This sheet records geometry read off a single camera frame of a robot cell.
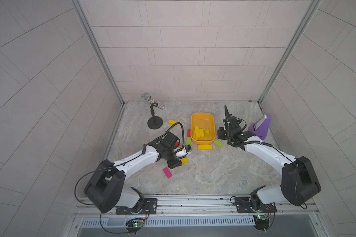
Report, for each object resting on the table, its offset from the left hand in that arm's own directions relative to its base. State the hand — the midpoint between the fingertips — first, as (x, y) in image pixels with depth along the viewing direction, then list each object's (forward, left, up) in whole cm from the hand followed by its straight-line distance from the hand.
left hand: (180, 157), depth 85 cm
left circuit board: (-31, +20, -2) cm, 37 cm away
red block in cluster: (-1, +2, +19) cm, 19 cm away
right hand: (+14, -23, +7) cm, 28 cm away
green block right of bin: (+10, -24, -1) cm, 26 cm away
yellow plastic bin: (+29, -17, -3) cm, 34 cm away
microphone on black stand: (+26, +19, -1) cm, 32 cm away
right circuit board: (-30, -39, -4) cm, 49 cm away
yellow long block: (+17, -10, -1) cm, 20 cm away
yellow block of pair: (0, -2, -3) cm, 4 cm away
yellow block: (+17, -14, -1) cm, 22 cm away
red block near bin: (+16, -5, +1) cm, 17 cm away
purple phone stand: (+16, -49, +8) cm, 52 cm away
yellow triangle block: (+18, -18, 0) cm, 25 cm away
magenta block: (-7, +7, -4) cm, 11 cm away
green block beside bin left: (+12, -5, -2) cm, 13 cm away
